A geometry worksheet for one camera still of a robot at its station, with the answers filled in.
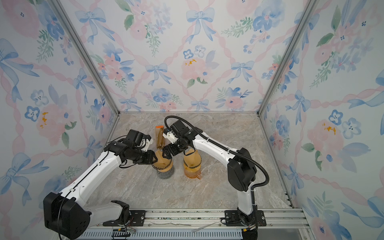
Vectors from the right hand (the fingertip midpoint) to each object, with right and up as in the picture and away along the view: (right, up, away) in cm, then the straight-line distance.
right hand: (169, 150), depth 83 cm
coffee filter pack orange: (-9, +5, +15) cm, 19 cm away
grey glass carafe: (-2, -13, +1) cm, 14 cm away
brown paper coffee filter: (+13, -4, -2) cm, 13 cm away
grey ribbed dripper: (-1, -8, -8) cm, 11 cm away
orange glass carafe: (+13, -11, -2) cm, 17 cm away
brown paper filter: (-4, -6, -1) cm, 7 cm away
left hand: (-7, -4, -4) cm, 9 cm away
